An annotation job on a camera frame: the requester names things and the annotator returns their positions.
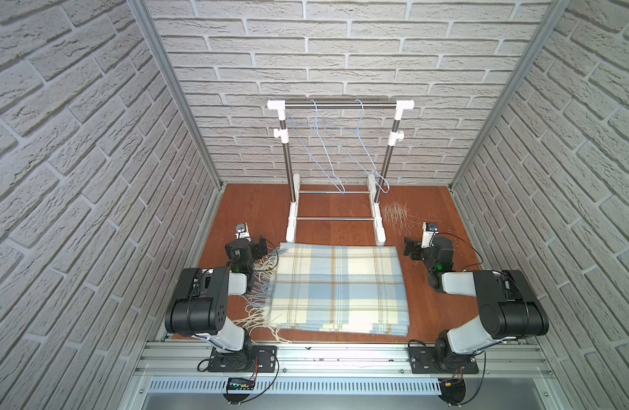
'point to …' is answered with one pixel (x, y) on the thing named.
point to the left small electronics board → (238, 383)
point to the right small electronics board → (453, 390)
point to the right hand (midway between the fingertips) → (412, 236)
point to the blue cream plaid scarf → (332, 288)
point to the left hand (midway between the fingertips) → (244, 233)
